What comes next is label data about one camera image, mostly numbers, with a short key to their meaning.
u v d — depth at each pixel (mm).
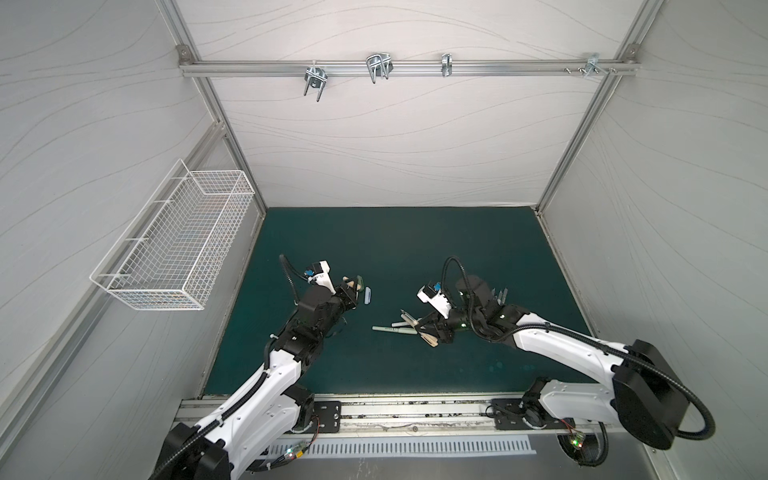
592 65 765
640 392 414
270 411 574
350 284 781
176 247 692
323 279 717
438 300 704
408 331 863
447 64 779
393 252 1113
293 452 680
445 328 700
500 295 955
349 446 703
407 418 749
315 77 792
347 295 702
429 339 840
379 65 765
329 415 735
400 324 872
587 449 715
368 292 960
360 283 986
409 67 783
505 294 956
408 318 768
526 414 669
